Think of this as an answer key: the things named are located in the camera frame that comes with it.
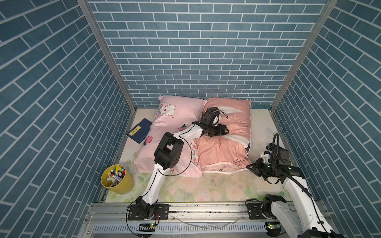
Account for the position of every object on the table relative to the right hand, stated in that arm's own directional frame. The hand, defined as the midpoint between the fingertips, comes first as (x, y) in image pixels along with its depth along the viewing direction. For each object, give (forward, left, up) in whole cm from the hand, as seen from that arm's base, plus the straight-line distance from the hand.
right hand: (248, 166), depth 80 cm
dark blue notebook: (+22, +72, -8) cm, 75 cm away
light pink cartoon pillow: (+33, +48, +3) cm, 59 cm away
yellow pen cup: (-13, +67, +2) cm, 68 cm away
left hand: (+23, +10, -1) cm, 25 cm away
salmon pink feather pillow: (+9, +10, -2) cm, 13 cm away
